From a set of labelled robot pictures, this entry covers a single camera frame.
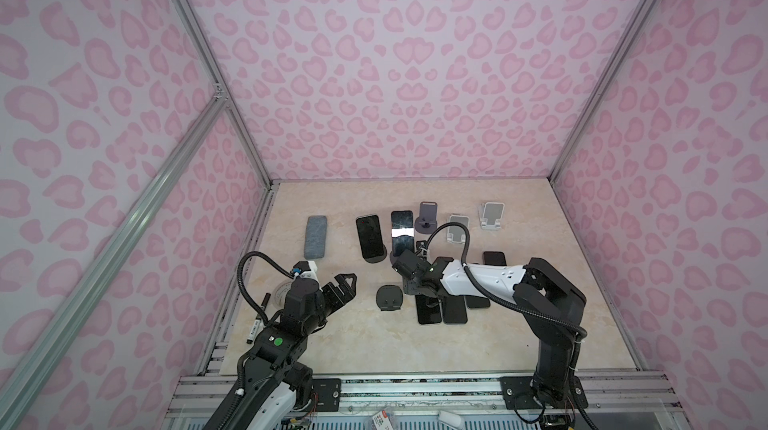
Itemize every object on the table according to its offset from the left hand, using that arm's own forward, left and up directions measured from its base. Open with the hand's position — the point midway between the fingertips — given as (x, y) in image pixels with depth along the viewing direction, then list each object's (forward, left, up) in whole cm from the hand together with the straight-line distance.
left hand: (348, 279), depth 78 cm
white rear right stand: (+28, -46, -10) cm, 55 cm away
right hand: (+5, -20, -12) cm, 24 cm away
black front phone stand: (-1, -11, -11) cm, 15 cm away
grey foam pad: (+21, +14, -12) cm, 28 cm away
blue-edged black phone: (-3, -29, -15) cm, 33 cm away
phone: (+15, -5, -4) cm, 16 cm away
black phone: (+13, -45, -14) cm, 49 cm away
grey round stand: (+26, -24, -11) cm, 37 cm away
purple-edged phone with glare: (+18, -15, -5) cm, 24 cm away
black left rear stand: (+14, -6, -10) cm, 18 cm away
